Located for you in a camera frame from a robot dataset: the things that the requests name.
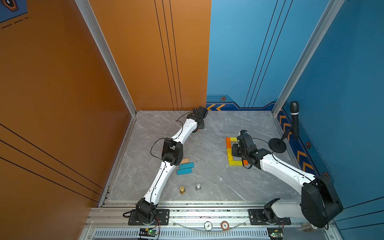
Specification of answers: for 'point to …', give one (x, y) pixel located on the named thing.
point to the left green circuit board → (148, 232)
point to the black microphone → (294, 109)
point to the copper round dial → (225, 225)
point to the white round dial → (208, 226)
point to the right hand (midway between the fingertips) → (234, 147)
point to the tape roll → (307, 227)
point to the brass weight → (182, 191)
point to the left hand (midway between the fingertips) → (199, 123)
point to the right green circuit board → (275, 233)
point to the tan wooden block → (184, 160)
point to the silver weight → (198, 188)
